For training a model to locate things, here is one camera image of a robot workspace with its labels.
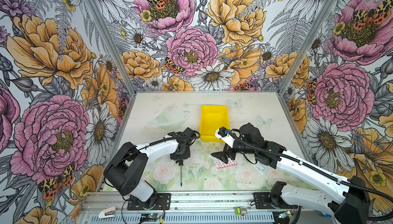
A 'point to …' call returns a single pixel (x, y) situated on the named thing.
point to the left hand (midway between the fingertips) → (180, 160)
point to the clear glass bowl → (171, 119)
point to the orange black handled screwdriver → (180, 163)
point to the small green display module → (240, 210)
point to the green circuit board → (151, 216)
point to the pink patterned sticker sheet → (220, 164)
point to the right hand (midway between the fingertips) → (218, 149)
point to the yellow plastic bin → (212, 117)
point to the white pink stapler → (107, 213)
